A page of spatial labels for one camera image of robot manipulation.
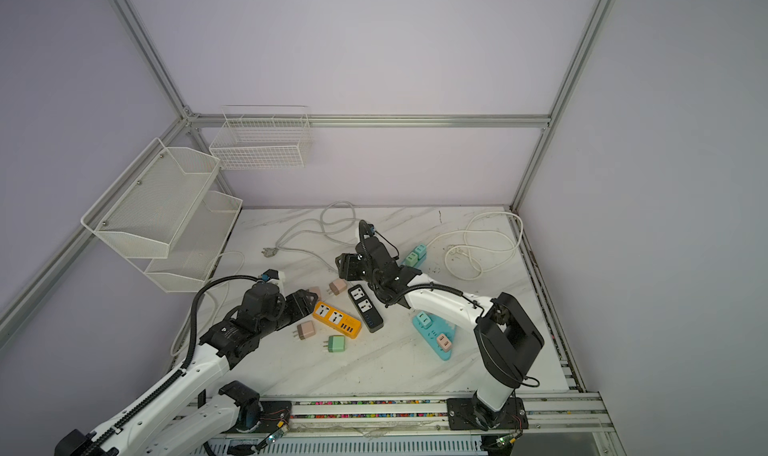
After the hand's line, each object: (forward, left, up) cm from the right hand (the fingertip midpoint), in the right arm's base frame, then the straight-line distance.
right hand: (341, 259), depth 82 cm
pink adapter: (-13, +11, -17) cm, 24 cm away
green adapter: (-17, +2, -17) cm, 24 cm away
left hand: (-10, +8, -6) cm, 14 cm away
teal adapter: (-12, -23, -12) cm, 29 cm away
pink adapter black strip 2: (0, +11, -18) cm, 21 cm away
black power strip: (-7, -6, -17) cm, 19 cm away
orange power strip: (-10, +4, -17) cm, 20 cm away
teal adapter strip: (+12, -23, -12) cm, 29 cm away
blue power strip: (+10, -22, -16) cm, 29 cm away
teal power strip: (-16, -27, -13) cm, 34 cm away
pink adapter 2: (-18, -28, -12) cm, 36 cm away
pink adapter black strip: (+2, +4, -17) cm, 17 cm away
